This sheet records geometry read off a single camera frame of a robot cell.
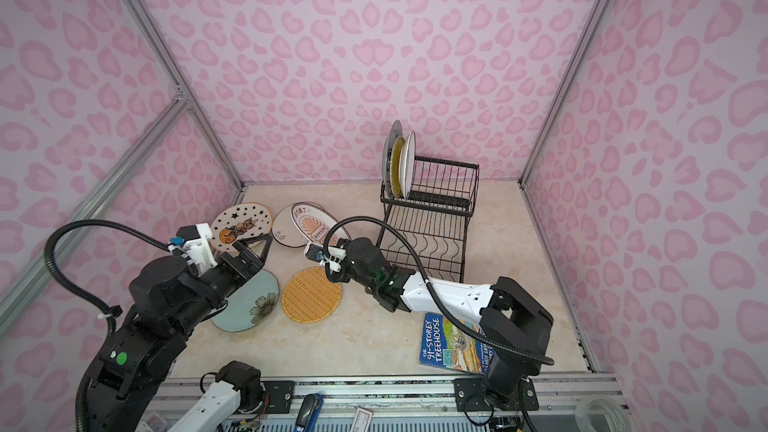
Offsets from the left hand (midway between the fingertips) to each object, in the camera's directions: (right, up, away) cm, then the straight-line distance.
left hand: (263, 240), depth 60 cm
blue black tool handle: (+7, -40, +7) cm, 41 cm away
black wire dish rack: (+41, +2, +46) cm, 62 cm away
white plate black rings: (+30, +20, +30) cm, 47 cm away
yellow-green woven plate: (+27, +18, +19) cm, 37 cm away
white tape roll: (+77, -41, +8) cm, 88 cm away
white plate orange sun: (+4, +2, +24) cm, 24 cm away
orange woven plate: (+1, -20, +30) cm, 36 cm away
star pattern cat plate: (-29, +1, +46) cm, 54 cm away
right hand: (+9, -2, +15) cm, 18 cm away
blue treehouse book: (+40, -30, +19) cm, 54 cm away
